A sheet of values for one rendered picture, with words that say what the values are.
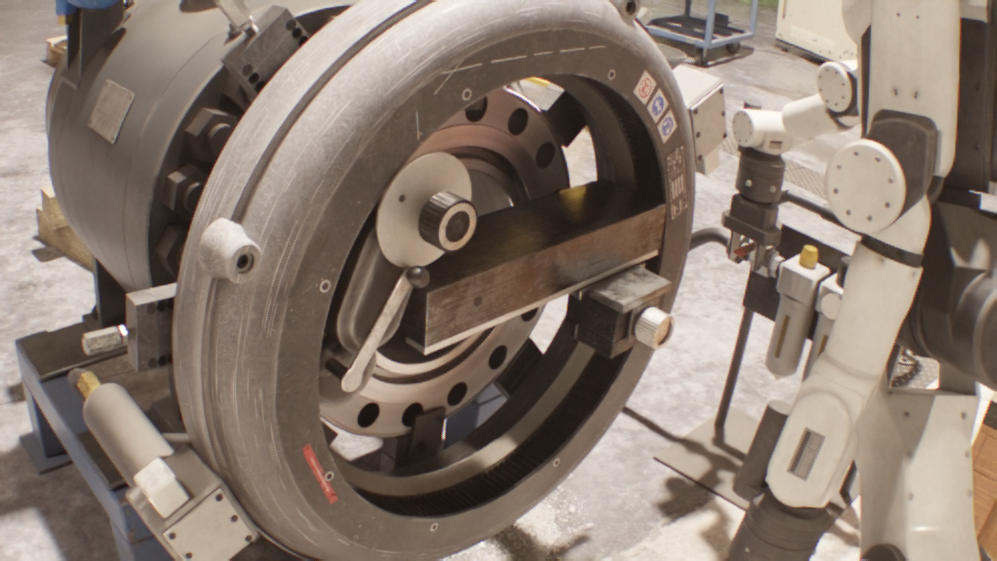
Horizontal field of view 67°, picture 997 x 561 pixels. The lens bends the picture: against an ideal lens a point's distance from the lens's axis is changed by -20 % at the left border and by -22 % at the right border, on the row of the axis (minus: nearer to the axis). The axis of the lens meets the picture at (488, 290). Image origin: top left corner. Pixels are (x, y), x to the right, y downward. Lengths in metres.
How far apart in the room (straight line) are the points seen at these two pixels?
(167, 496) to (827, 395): 0.62
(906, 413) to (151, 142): 0.95
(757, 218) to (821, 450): 0.87
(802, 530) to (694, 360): 1.46
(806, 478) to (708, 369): 1.46
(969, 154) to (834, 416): 0.31
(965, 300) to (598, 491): 1.08
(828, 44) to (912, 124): 6.72
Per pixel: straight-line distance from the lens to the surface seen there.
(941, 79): 0.77
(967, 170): 0.92
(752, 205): 1.60
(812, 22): 7.58
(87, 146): 1.37
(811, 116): 1.45
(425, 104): 0.83
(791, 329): 1.73
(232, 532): 0.96
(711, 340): 2.37
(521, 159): 1.14
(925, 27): 0.77
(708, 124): 1.29
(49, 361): 1.62
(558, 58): 0.94
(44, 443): 1.78
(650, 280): 1.11
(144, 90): 1.24
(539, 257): 0.99
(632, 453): 1.88
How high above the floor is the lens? 1.07
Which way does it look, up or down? 26 degrees down
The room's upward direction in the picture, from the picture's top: 6 degrees clockwise
